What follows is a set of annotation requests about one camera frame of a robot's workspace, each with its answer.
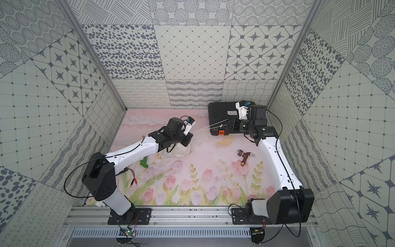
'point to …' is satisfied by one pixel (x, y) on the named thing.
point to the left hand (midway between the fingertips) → (189, 131)
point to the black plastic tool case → (223, 118)
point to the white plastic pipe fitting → (100, 204)
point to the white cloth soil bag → (178, 150)
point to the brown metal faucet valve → (245, 156)
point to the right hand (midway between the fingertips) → (227, 122)
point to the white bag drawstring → (217, 125)
